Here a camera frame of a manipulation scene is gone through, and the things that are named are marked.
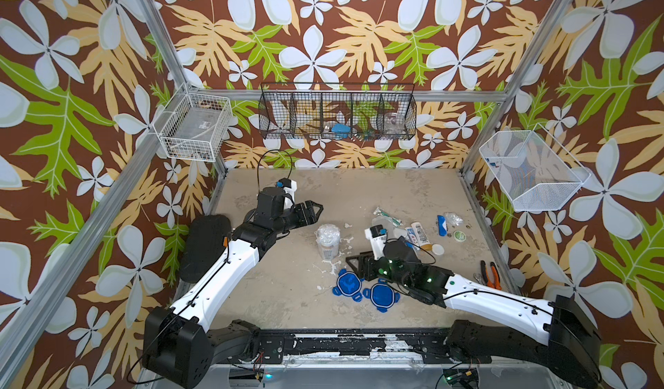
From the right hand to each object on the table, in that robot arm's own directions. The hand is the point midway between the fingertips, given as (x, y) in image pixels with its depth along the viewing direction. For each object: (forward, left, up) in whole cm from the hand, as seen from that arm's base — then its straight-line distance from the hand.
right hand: (350, 257), depth 77 cm
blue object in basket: (+44, +2, +14) cm, 46 cm away
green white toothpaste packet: (+22, -21, -14) cm, 33 cm away
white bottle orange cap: (+14, -29, -13) cm, 34 cm away
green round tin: (+16, -44, -15) cm, 49 cm away
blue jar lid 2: (-6, -11, -15) cm, 20 cm away
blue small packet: (+21, -39, -15) cm, 46 cm away
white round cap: (+10, -34, -15) cm, 38 cm away
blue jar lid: (-3, 0, -15) cm, 15 cm away
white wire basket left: (+38, +52, +20) cm, 68 cm away
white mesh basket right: (+23, -60, +12) cm, 66 cm away
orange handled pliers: (-3, -50, -14) cm, 52 cm away
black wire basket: (+53, +3, +16) cm, 56 cm away
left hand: (+13, +10, +9) cm, 18 cm away
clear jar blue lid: (+7, +7, 0) cm, 9 cm away
